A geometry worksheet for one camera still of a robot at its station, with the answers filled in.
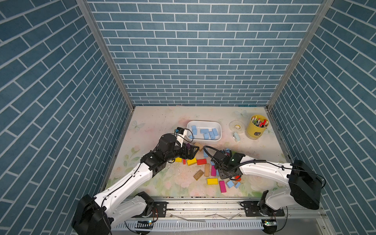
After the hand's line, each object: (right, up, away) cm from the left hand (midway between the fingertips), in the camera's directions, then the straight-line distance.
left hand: (196, 147), depth 76 cm
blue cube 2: (-1, +7, +29) cm, 30 cm away
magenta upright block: (+10, -16, +11) cm, 22 cm away
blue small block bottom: (+23, -22, +5) cm, 32 cm away
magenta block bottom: (+15, -23, +6) cm, 28 cm away
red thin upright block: (-7, -11, +13) cm, 19 cm away
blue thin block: (+11, +3, +26) cm, 29 cm away
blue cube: (+8, +3, +26) cm, 28 cm away
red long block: (+4, -11, +14) cm, 18 cm away
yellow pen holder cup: (+41, +11, +21) cm, 47 cm away
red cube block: (+24, -19, +8) cm, 31 cm away
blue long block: (+14, +6, +29) cm, 33 cm away
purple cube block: (-4, +2, -8) cm, 9 cm away
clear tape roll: (+31, +10, +33) cm, 46 cm away
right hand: (+16, -17, +8) cm, 25 cm away
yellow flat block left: (-8, -5, -6) cm, 11 cm away
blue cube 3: (+19, -21, +5) cm, 29 cm away
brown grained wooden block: (+1, -18, +9) cm, 20 cm away
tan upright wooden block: (+7, -16, +11) cm, 20 cm away
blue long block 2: (+6, +7, +29) cm, 31 cm away
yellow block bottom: (+10, -21, +7) cm, 24 cm away
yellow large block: (-3, -11, +13) cm, 17 cm away
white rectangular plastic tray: (+6, +11, +29) cm, 31 cm away
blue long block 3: (+4, -2, -6) cm, 8 cm away
